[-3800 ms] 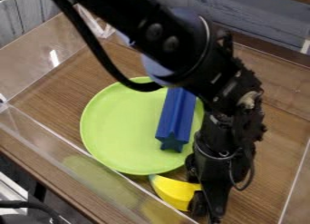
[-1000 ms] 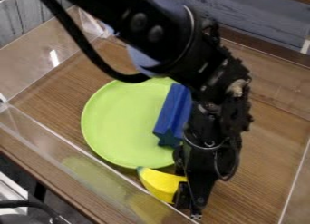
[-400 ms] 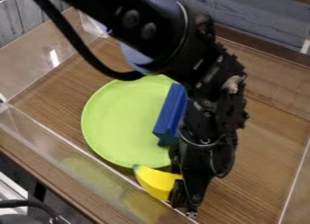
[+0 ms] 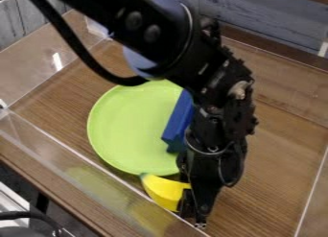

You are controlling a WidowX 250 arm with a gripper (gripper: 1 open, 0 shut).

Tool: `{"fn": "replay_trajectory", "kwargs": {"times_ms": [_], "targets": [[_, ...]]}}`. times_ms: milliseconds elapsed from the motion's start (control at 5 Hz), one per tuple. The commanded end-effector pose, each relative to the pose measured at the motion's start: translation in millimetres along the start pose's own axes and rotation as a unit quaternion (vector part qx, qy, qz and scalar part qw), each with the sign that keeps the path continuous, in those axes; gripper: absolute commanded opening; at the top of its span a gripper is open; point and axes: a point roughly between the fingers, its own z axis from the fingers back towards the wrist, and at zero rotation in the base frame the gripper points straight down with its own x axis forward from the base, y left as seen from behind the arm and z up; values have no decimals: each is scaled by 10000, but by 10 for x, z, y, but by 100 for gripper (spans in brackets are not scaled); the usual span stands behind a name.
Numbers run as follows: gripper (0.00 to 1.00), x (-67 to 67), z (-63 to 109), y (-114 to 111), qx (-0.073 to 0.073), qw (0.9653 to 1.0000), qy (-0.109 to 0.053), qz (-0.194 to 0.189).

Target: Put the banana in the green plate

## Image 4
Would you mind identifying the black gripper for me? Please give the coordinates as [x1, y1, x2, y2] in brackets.
[175, 131, 247, 229]

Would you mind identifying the yellow toy banana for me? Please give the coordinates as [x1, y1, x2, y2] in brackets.
[139, 173, 190, 212]

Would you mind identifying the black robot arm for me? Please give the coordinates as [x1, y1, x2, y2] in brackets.
[29, 0, 258, 228]

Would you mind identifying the green round plate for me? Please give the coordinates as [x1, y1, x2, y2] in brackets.
[86, 81, 181, 176]

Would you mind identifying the clear acrylic enclosure wall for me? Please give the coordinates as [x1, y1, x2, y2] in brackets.
[0, 2, 328, 237]

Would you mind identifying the black cable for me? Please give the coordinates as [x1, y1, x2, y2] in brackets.
[0, 211, 65, 237]

